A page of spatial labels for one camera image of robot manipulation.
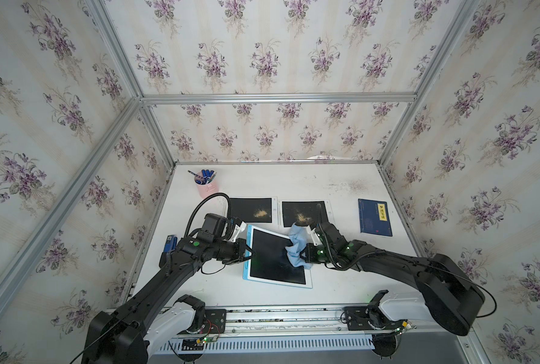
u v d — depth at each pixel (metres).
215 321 0.73
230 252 0.67
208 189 1.00
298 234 0.88
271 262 1.03
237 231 0.73
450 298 0.42
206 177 1.01
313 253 0.76
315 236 0.71
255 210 1.01
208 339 0.69
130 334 0.38
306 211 1.05
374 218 0.99
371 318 0.66
